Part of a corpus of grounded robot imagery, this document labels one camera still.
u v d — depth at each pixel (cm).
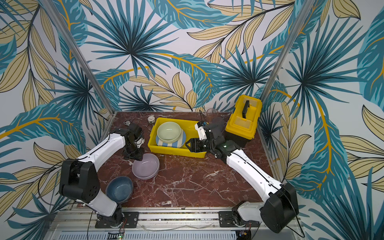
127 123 111
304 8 69
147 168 88
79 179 44
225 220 73
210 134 58
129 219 73
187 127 108
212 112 122
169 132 101
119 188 82
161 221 75
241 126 90
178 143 95
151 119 113
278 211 39
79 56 85
